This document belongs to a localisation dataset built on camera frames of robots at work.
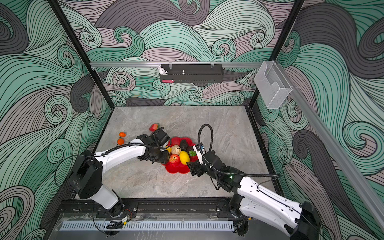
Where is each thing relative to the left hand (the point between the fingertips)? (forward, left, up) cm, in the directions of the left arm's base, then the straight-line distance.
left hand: (165, 158), depth 84 cm
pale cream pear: (+6, -6, 0) cm, 8 cm away
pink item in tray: (+38, -1, +26) cm, 46 cm away
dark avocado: (+10, -11, -2) cm, 15 cm away
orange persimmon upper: (+20, +32, -5) cm, 38 cm away
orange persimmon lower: (+14, +32, -5) cm, 36 cm away
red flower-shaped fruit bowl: (-4, -9, -5) cm, 11 cm away
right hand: (-5, -16, +8) cm, 18 cm away
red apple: (+1, -5, -1) cm, 5 cm away
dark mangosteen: (+5, -15, -1) cm, 16 cm away
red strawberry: (+25, +11, -4) cm, 28 cm away
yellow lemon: (+2, -11, -1) cm, 11 cm away
